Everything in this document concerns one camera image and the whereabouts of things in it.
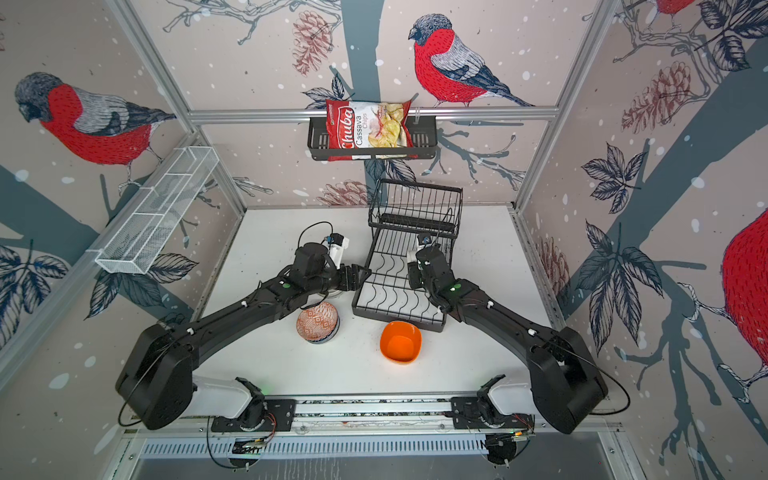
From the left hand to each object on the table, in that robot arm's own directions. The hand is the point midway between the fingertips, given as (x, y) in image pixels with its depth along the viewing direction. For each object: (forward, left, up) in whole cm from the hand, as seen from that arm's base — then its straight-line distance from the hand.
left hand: (363, 271), depth 80 cm
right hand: (+4, -14, -4) cm, 15 cm away
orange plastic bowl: (-13, -10, -18) cm, 24 cm away
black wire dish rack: (+36, -12, -14) cm, 40 cm away
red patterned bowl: (-8, +14, -14) cm, 22 cm away
